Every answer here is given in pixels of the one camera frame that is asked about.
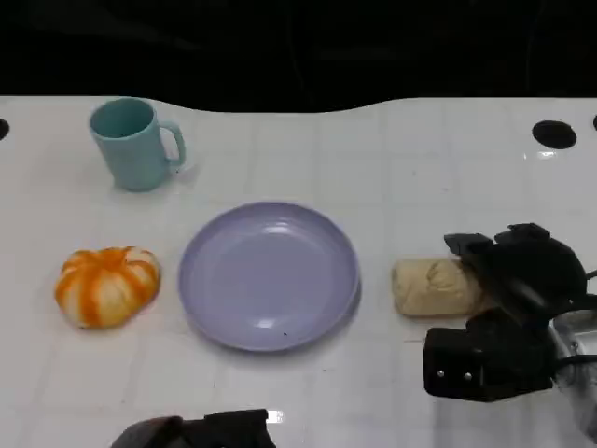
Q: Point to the beige towel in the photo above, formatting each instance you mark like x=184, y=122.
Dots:
x=431, y=289

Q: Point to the pale green mug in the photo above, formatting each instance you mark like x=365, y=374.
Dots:
x=133, y=156

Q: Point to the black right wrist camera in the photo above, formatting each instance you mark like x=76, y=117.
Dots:
x=485, y=364

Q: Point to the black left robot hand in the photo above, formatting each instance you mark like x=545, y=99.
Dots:
x=210, y=431

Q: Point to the orange and white bread roll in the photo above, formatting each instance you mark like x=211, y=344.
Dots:
x=105, y=289

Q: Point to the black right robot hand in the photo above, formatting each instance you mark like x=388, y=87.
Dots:
x=536, y=266

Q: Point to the lilac plate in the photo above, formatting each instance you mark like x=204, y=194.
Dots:
x=266, y=280

